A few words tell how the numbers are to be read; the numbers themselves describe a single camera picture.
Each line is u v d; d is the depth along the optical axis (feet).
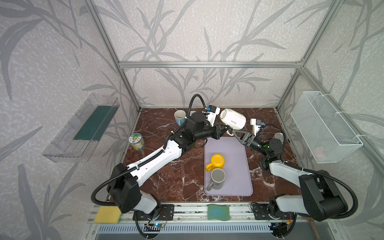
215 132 2.05
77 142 2.06
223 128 2.32
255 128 2.28
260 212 2.41
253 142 2.24
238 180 2.71
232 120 2.23
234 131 2.32
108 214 2.37
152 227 2.37
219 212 2.41
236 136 2.29
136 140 3.00
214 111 2.11
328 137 2.07
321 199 1.39
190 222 2.36
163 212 2.39
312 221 2.33
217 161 2.67
